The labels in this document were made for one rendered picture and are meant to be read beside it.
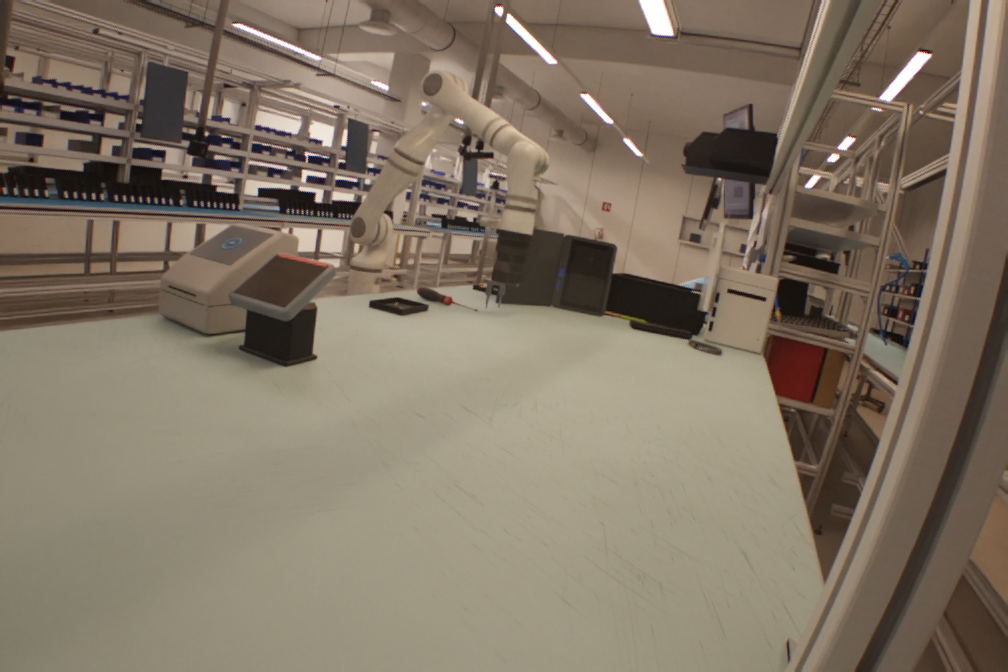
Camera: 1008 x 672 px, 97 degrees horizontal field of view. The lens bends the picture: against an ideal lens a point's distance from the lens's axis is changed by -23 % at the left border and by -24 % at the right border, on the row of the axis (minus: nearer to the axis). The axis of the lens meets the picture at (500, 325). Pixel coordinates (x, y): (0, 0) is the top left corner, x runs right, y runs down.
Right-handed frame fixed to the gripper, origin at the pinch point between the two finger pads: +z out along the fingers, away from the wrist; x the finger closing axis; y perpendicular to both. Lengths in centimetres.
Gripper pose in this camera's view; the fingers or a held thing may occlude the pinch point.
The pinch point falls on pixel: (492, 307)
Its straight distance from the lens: 131.8
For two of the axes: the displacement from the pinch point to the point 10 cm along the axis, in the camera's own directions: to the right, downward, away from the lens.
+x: 5.4, -0.6, 8.4
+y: 8.2, 2.4, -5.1
